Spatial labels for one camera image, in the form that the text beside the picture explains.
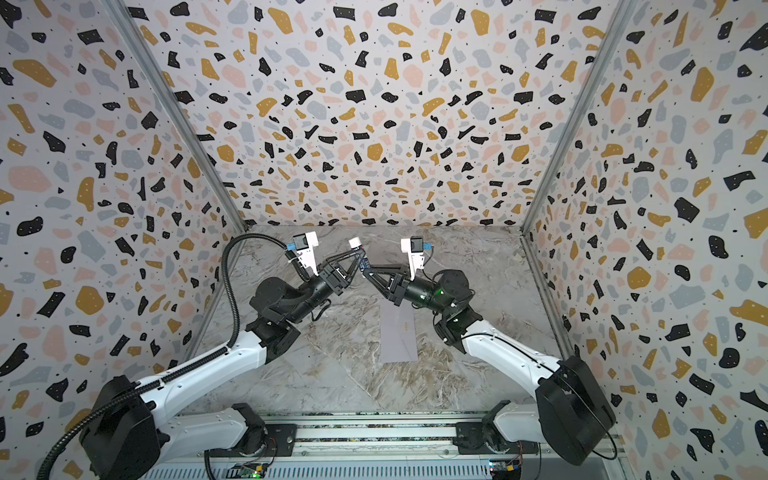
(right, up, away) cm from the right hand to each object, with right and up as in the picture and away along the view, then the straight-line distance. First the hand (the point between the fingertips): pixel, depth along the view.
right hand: (362, 272), depth 63 cm
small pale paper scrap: (+52, +3, +51) cm, 73 cm away
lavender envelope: (+7, -21, +30) cm, 37 cm away
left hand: (0, +4, -2) cm, 4 cm away
